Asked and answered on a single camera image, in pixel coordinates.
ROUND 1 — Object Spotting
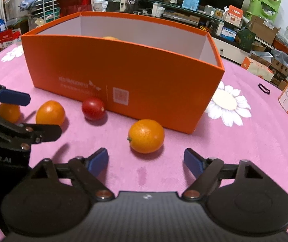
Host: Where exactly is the red gift bag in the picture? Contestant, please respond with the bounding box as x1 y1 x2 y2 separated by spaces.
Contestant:
60 0 91 17

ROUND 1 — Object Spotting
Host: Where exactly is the red white snack box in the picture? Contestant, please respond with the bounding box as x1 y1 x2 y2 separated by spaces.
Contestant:
0 29 21 49

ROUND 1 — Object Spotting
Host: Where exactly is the small kumquat orange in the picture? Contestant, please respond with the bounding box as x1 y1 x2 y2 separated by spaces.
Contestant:
127 119 164 154
0 103 21 123
36 101 66 126

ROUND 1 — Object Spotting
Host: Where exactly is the orange white medicine box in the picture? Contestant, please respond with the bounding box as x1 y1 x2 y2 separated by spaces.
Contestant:
223 5 243 27

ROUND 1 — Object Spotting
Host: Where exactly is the orange cardboard box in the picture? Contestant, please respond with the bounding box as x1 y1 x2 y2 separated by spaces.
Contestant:
21 11 225 134

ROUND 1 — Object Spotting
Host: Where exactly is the red cherry tomato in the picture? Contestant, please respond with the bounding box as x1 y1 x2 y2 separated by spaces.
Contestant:
82 97 106 121

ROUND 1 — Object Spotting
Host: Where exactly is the brown cardboard box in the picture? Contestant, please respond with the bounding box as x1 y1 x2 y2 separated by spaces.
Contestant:
248 15 281 45

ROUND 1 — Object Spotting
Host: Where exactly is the black hair tie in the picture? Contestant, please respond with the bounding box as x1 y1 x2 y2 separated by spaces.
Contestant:
258 83 271 95

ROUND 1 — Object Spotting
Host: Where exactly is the white wire basket cart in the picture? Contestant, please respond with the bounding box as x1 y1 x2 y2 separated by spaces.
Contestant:
27 0 60 30

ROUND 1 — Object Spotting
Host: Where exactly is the large orange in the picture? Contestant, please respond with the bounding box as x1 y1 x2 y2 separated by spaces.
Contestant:
102 36 119 41

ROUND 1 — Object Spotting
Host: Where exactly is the white TV console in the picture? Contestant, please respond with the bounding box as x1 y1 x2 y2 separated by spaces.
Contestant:
213 37 249 65

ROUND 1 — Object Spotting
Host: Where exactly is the pink floral tablecloth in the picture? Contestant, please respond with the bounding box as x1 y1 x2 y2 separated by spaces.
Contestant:
0 45 288 193

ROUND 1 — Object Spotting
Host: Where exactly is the green plastic rack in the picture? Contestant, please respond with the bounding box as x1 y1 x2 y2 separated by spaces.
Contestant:
244 0 282 22

